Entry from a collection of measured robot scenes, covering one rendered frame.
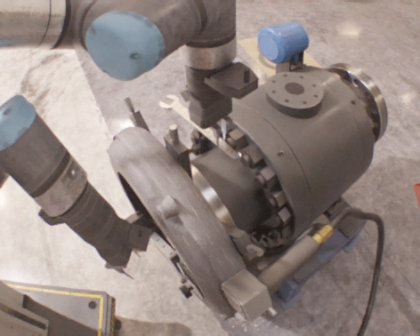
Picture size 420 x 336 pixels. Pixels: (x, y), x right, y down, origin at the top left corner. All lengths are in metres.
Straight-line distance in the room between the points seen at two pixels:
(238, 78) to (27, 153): 0.31
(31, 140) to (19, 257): 1.85
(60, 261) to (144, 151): 1.28
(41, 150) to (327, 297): 1.55
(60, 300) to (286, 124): 1.22
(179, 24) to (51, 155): 0.23
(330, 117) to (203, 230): 0.61
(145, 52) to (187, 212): 0.53
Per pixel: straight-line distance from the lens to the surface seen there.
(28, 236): 2.27
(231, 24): 0.47
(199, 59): 0.48
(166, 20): 0.36
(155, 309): 1.72
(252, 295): 0.82
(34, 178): 0.43
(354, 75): 1.50
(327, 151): 1.13
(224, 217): 0.99
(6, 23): 0.40
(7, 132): 0.41
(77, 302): 1.51
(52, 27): 0.43
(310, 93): 1.14
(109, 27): 0.35
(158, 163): 0.86
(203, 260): 0.84
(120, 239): 0.52
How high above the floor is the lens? 1.62
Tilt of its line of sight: 51 degrees down
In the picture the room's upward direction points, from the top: 8 degrees counter-clockwise
